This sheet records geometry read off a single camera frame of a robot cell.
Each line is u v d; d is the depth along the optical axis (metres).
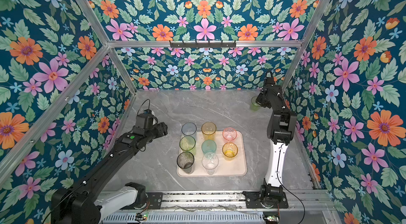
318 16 0.80
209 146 0.86
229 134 0.93
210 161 0.75
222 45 0.92
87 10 0.77
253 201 0.73
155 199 0.74
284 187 0.64
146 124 0.63
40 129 0.57
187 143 0.85
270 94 0.71
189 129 0.86
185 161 0.77
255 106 1.05
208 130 0.88
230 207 0.72
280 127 0.62
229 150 0.86
